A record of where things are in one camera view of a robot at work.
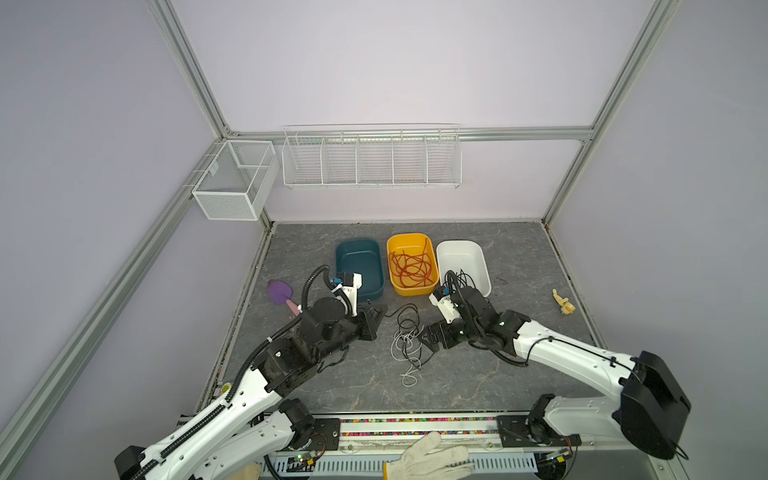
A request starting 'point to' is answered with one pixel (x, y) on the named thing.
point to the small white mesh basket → (236, 180)
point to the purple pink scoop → (281, 292)
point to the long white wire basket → (372, 156)
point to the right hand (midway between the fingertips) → (431, 333)
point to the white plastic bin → (465, 255)
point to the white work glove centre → (416, 464)
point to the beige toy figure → (567, 307)
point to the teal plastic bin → (362, 255)
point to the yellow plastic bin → (411, 243)
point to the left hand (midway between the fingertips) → (387, 313)
